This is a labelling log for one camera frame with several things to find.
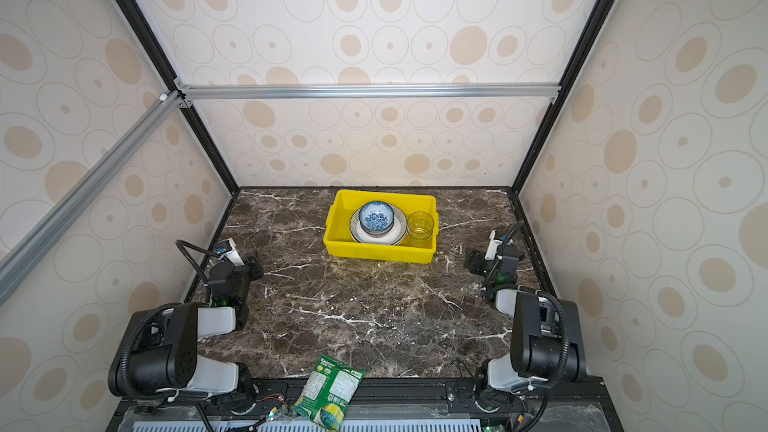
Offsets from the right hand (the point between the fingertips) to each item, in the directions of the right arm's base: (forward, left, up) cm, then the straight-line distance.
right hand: (482, 249), depth 94 cm
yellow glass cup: (+7, +19, +3) cm, 21 cm away
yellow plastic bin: (+8, +47, -4) cm, 48 cm away
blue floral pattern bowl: (+13, +34, +2) cm, 36 cm away
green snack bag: (-38, +45, -3) cm, 59 cm away
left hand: (-1, +70, +6) cm, 70 cm away
